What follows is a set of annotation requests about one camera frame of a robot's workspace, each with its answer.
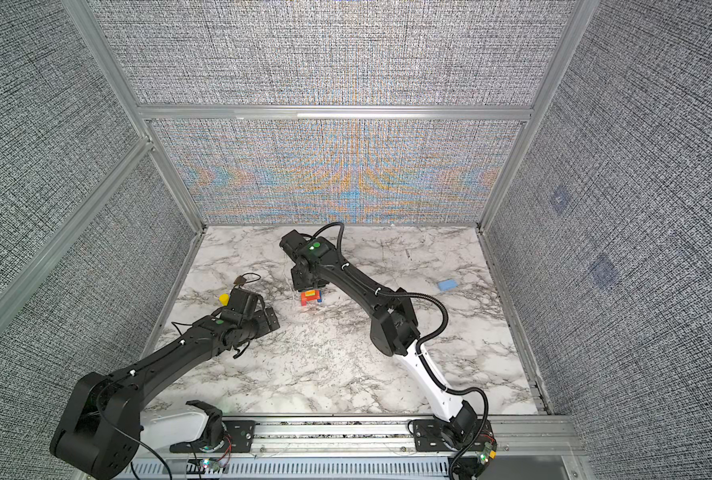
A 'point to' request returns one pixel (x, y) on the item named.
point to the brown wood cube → (239, 280)
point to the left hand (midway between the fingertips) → (266, 324)
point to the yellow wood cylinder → (224, 299)
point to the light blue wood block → (446, 285)
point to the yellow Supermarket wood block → (312, 294)
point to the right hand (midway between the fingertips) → (307, 283)
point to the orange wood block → (305, 299)
